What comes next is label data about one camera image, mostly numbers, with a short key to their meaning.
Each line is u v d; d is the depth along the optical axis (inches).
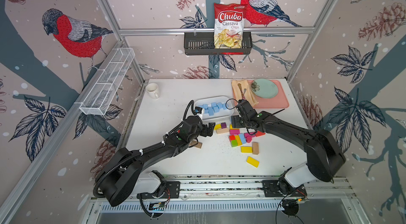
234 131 36.4
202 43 37.4
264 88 45.5
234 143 34.8
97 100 28.1
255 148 33.6
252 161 32.3
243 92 44.5
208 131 29.9
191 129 25.4
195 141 28.1
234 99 43.5
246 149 34.3
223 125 36.8
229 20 32.9
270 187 29.1
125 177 16.2
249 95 43.4
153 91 40.8
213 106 40.7
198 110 29.2
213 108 40.4
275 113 39.8
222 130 37.2
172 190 28.8
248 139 34.8
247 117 26.4
